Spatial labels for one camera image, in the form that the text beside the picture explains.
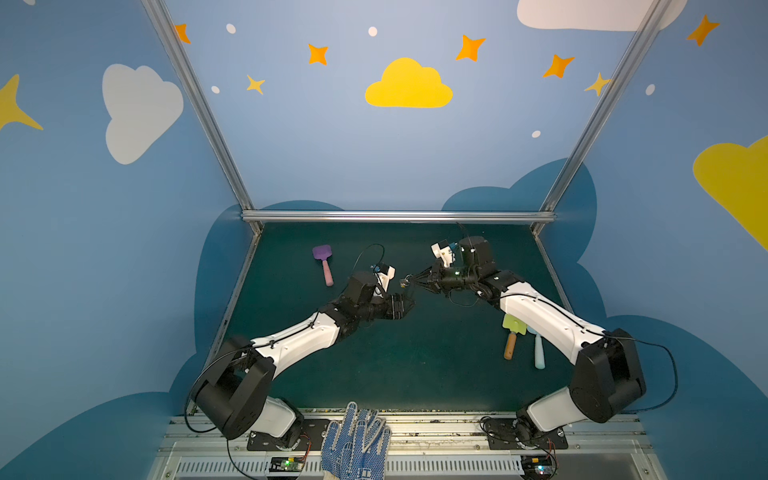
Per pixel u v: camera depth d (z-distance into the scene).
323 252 1.11
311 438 0.74
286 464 0.71
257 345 0.46
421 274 0.78
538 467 0.71
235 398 0.42
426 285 0.74
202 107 0.84
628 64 0.78
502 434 0.74
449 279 0.72
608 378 0.43
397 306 0.74
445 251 0.78
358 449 0.70
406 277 0.80
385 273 0.77
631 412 0.80
